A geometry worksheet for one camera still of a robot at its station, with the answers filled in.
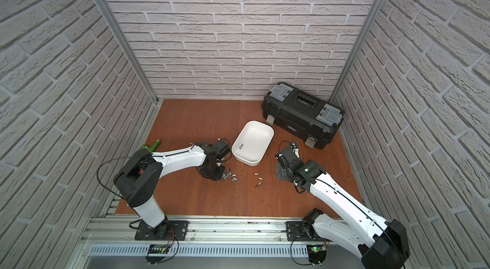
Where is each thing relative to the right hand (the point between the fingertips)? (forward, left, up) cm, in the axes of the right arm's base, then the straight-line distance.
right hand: (292, 168), depth 80 cm
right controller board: (-29, -5, -11) cm, 32 cm away
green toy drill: (+20, +70, -9) cm, 73 cm away
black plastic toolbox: (+23, -11, +6) cm, 26 cm away
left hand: (+3, +33, -10) cm, 35 cm away
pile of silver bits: (+3, +29, -9) cm, 30 cm away
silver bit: (+3, +15, -10) cm, 19 cm away
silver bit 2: (0, +14, -10) cm, 17 cm away
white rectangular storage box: (+21, +16, -11) cm, 29 cm away
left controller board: (-24, +57, -13) cm, 63 cm away
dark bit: (-2, +15, -10) cm, 18 cm away
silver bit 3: (+18, +22, -9) cm, 30 cm away
